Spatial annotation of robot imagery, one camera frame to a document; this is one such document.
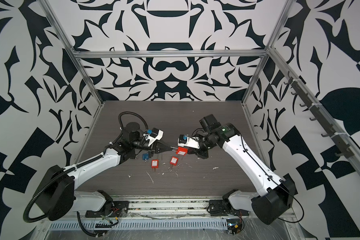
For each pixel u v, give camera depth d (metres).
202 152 0.63
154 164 0.87
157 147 0.65
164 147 0.68
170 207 0.76
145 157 0.91
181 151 0.69
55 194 0.41
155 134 0.60
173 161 0.89
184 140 0.60
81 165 0.47
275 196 0.38
